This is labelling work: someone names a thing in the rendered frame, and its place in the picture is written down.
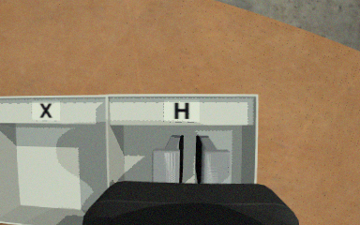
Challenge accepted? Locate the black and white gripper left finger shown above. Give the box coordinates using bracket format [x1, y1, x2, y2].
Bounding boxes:
[152, 135, 184, 183]

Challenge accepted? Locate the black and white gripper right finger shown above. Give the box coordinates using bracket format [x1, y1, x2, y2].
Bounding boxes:
[195, 136, 231, 184]

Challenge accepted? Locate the grey rack of three bins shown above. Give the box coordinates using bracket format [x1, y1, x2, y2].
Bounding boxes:
[0, 94, 258, 225]

